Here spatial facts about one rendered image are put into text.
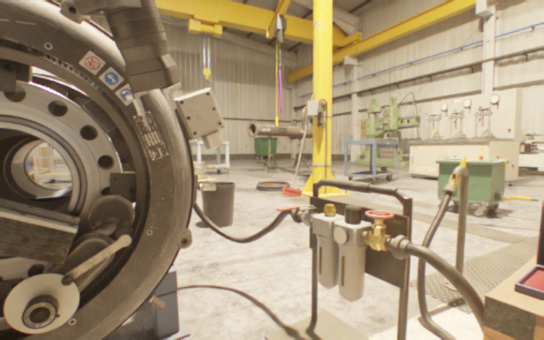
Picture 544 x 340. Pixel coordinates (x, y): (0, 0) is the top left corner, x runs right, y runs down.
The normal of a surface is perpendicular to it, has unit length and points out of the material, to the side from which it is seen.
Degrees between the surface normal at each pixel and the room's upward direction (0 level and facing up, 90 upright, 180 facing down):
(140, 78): 113
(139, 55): 122
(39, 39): 90
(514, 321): 90
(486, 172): 90
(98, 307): 90
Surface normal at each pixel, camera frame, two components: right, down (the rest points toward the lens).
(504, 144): 0.29, 0.07
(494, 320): -0.84, 0.04
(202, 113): 0.55, 0.06
